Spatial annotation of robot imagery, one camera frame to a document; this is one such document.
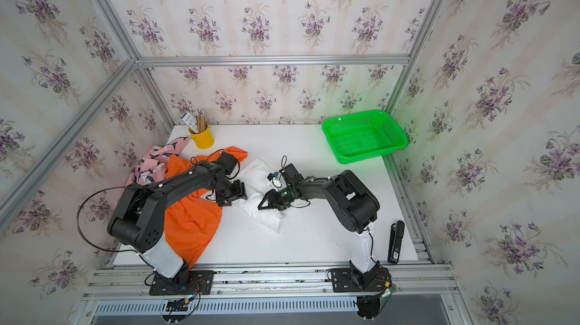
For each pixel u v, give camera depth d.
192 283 0.72
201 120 1.04
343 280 0.73
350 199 0.54
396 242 0.79
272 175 0.89
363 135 1.15
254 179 0.98
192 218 0.86
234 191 0.80
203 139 1.04
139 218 0.46
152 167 0.92
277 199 0.82
